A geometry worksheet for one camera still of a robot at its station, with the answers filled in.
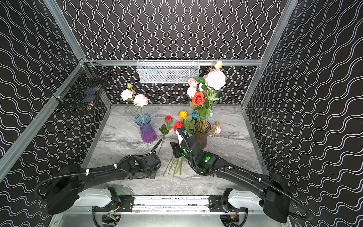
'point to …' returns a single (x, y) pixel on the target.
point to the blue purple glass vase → (148, 134)
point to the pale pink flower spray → (139, 100)
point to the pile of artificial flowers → (185, 122)
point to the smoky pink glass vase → (202, 127)
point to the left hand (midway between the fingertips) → (157, 174)
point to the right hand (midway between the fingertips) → (175, 141)
